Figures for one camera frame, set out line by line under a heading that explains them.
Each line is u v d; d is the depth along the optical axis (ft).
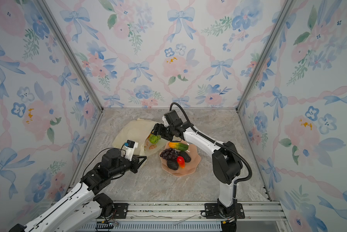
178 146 2.97
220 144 1.65
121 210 2.44
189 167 2.87
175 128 2.22
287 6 2.26
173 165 2.78
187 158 2.89
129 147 2.14
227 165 1.58
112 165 1.86
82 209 1.94
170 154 2.75
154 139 3.12
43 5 2.25
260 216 2.42
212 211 2.40
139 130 2.67
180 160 2.81
